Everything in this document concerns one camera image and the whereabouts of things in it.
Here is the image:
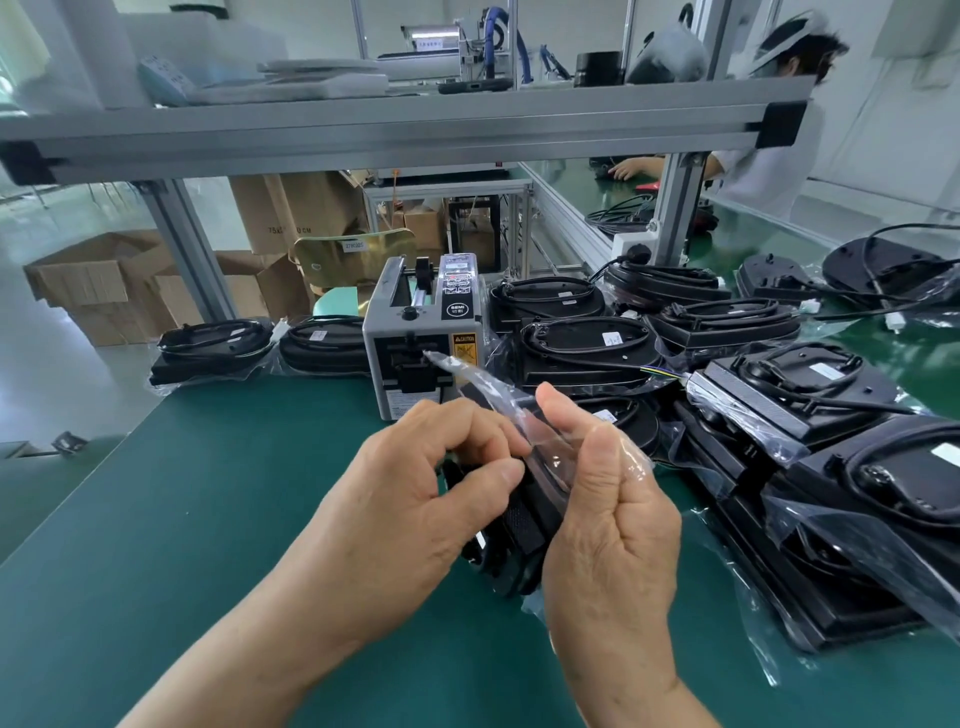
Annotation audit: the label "person's left hand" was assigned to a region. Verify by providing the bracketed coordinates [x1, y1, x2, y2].
[289, 397, 531, 650]

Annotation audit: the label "person's right hand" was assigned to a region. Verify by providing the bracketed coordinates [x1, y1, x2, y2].
[535, 381, 686, 695]

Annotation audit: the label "group of bagged black lamps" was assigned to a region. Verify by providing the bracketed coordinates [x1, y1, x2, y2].
[487, 262, 960, 654]

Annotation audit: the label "bagged black lamp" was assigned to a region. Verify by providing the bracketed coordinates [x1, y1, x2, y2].
[147, 316, 281, 386]

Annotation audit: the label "unbagged black lamps with cables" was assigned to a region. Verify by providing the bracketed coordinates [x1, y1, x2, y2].
[735, 225, 960, 332]

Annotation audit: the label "grey tape dispenser machine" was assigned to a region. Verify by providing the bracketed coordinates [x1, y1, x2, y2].
[363, 252, 489, 422]

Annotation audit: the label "green round stool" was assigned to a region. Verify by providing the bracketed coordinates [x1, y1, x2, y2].
[312, 285, 369, 320]

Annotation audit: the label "white power socket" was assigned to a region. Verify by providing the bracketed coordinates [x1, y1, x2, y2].
[612, 232, 662, 264]

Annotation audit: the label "grey metal shelf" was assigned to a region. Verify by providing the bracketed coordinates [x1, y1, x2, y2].
[0, 75, 815, 186]

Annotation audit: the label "white flat scale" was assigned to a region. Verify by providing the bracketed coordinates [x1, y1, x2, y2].
[195, 60, 392, 104]

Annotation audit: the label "black cup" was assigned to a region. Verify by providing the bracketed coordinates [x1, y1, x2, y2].
[577, 52, 624, 87]

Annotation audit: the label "white handset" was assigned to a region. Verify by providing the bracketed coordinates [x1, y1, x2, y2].
[139, 57, 197, 107]

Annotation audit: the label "grey barcode scanner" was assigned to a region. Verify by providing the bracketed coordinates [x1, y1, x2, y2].
[627, 22, 710, 84]

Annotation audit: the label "white box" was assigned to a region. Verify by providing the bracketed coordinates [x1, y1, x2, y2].
[120, 12, 287, 84]

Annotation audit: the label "metal floor bracket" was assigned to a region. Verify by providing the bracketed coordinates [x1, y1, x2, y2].
[7, 432, 89, 458]

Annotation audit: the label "bundle of black cables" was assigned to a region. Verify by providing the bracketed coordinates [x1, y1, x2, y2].
[585, 195, 662, 234]

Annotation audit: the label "aluminium workstation frame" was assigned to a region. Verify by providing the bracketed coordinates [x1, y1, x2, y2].
[352, 0, 519, 84]

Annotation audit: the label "grey wall electrical box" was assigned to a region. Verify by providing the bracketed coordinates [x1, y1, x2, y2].
[877, 0, 960, 59]

